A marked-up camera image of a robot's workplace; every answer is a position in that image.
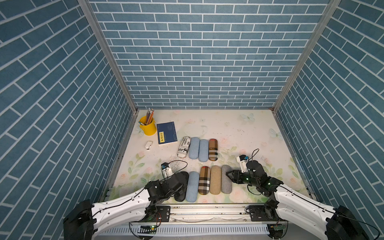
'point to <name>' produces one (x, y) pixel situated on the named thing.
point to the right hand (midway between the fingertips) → (229, 175)
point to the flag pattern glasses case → (183, 149)
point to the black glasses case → (180, 195)
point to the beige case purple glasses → (215, 180)
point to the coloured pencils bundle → (149, 116)
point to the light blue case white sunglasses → (203, 150)
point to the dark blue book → (166, 133)
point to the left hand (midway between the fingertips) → (186, 179)
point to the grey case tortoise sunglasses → (226, 182)
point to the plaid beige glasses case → (204, 184)
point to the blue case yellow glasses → (194, 149)
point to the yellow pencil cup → (149, 129)
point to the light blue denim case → (192, 190)
